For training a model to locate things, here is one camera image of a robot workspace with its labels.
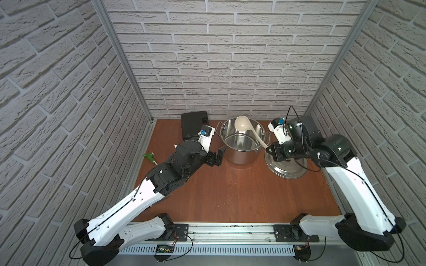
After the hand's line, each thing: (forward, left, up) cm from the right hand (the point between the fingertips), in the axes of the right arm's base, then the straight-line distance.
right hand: (270, 149), depth 64 cm
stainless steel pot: (+25, +4, -34) cm, 43 cm away
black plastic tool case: (+44, +37, -27) cm, 63 cm away
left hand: (+6, +23, +2) cm, 23 cm away
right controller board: (-33, -13, -33) cm, 48 cm away
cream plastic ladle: (+19, +8, -4) cm, 21 cm away
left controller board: (-27, +47, -34) cm, 64 cm away
